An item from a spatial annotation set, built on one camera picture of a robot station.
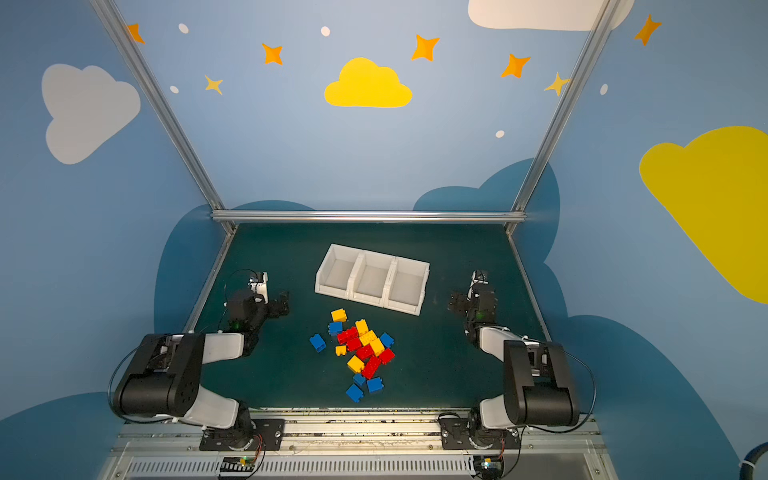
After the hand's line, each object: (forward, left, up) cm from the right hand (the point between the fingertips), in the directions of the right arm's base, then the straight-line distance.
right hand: (475, 291), depth 95 cm
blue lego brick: (-14, +44, -3) cm, 46 cm away
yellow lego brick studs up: (-16, +34, -5) cm, 37 cm away
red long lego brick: (-24, +32, -5) cm, 40 cm away
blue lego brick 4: (-32, +35, -5) cm, 48 cm away
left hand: (-4, +65, +1) cm, 65 cm away
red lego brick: (-16, +39, -5) cm, 42 cm away
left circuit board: (-49, +63, -8) cm, 80 cm away
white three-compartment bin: (+2, +29, +1) cm, 29 cm away
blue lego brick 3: (-16, +27, -5) cm, 32 cm away
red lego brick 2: (-20, +34, -5) cm, 40 cm away
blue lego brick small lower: (-28, +35, -4) cm, 45 cm away
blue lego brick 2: (-19, +48, -4) cm, 52 cm away
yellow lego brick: (-18, +30, -5) cm, 36 cm away
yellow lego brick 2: (-24, +36, -4) cm, 44 cm away
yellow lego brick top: (-9, +43, -4) cm, 44 cm away
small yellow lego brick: (-20, +41, -5) cm, 46 cm away
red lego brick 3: (-21, +27, -5) cm, 35 cm away
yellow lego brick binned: (-13, +35, -3) cm, 38 cm away
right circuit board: (-46, 0, -9) cm, 47 cm away
